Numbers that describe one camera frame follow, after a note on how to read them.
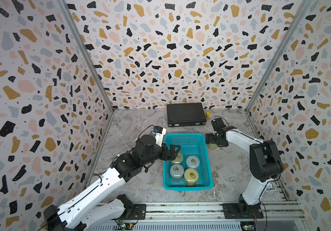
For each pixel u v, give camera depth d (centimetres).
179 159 84
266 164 49
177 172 80
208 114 117
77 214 39
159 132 60
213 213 75
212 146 96
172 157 60
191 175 77
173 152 61
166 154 60
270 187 81
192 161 82
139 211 73
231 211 73
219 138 74
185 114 113
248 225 71
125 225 70
